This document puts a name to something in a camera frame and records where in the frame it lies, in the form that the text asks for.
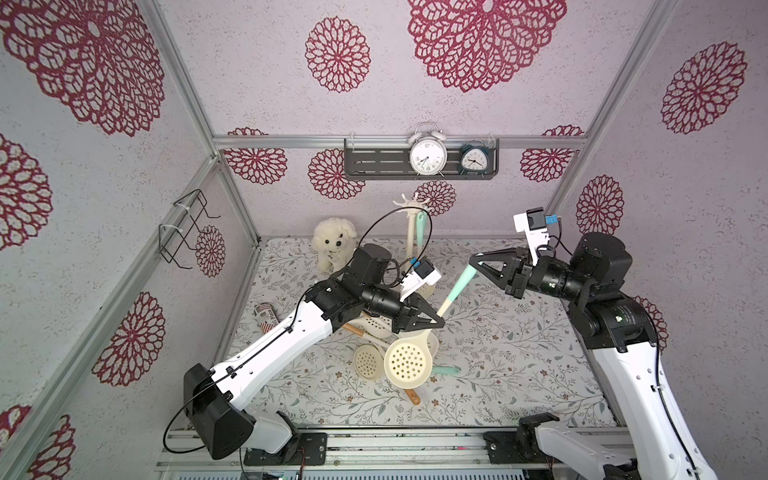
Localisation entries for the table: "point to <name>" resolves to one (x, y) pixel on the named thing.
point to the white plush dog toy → (333, 241)
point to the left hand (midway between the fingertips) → (436, 324)
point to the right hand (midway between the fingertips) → (472, 261)
